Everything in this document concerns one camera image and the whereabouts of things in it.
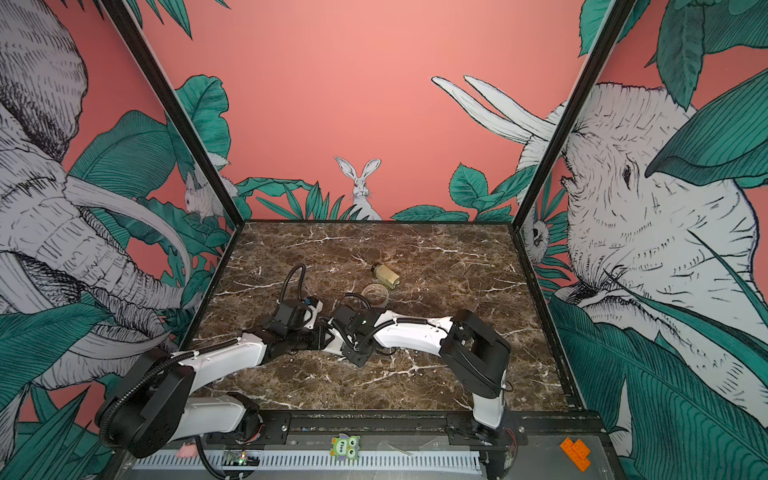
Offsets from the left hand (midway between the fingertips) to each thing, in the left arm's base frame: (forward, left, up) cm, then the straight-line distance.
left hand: (331, 333), depth 88 cm
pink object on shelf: (-28, +29, +3) cm, 41 cm away
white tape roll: (+15, -13, -4) cm, 20 cm away
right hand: (-6, -7, +1) cm, 9 cm away
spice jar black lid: (+20, -17, +1) cm, 26 cm away
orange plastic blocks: (-32, -62, 0) cm, 69 cm away
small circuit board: (-30, +20, -1) cm, 36 cm away
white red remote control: (-3, -1, -1) cm, 3 cm away
